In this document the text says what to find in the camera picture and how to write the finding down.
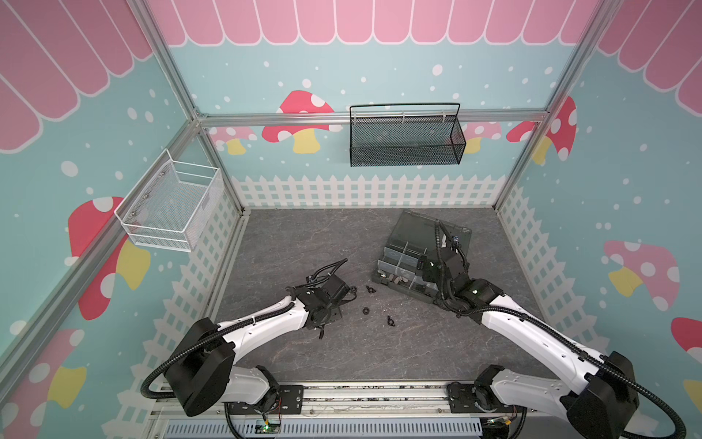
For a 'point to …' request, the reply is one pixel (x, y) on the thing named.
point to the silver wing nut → (397, 279)
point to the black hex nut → (366, 310)
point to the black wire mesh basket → (405, 134)
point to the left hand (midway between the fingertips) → (328, 318)
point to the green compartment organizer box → (399, 266)
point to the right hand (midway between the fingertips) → (433, 258)
